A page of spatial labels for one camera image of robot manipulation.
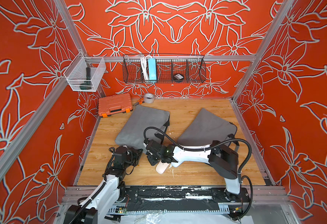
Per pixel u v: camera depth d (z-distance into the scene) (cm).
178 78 95
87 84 79
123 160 66
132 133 91
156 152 65
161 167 81
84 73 90
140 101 118
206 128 95
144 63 88
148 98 118
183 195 74
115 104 111
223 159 49
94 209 43
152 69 90
